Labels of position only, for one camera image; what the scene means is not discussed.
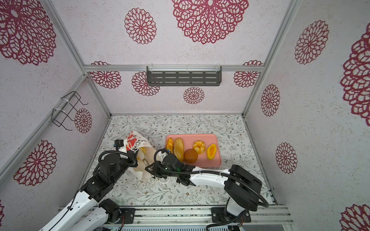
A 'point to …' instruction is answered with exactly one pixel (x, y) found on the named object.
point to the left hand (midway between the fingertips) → (138, 152)
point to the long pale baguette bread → (178, 149)
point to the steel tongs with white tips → (146, 160)
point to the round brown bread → (191, 156)
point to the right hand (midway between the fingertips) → (144, 168)
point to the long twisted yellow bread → (170, 145)
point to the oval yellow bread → (211, 151)
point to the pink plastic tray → (189, 140)
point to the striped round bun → (199, 146)
